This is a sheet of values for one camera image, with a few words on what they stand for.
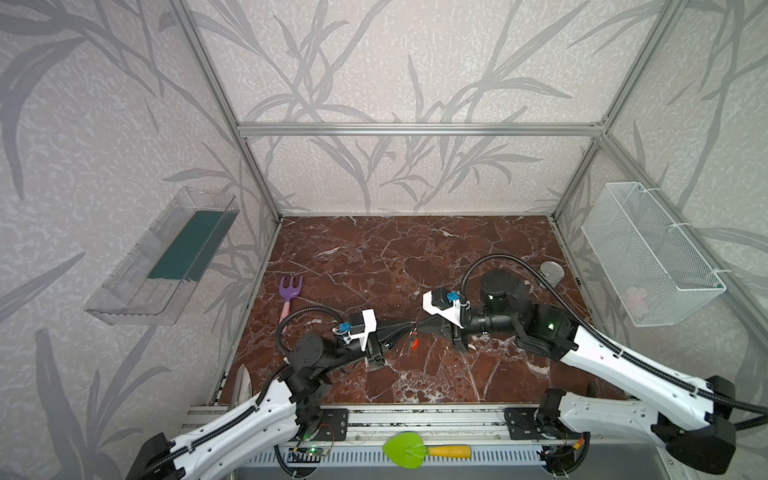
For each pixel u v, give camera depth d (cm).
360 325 50
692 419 39
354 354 57
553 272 96
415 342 61
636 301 72
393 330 57
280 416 52
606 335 94
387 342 58
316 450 71
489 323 53
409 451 69
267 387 53
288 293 97
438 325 55
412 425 75
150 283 64
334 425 73
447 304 50
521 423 74
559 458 74
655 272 63
